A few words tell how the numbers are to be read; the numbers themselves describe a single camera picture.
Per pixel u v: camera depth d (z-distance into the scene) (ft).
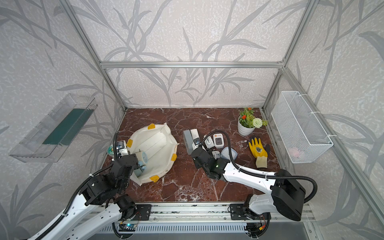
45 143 2.04
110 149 2.89
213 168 1.91
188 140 2.96
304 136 1.99
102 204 1.58
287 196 1.35
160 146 3.20
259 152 3.06
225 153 3.03
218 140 3.18
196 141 2.29
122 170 1.64
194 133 3.17
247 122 3.09
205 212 2.47
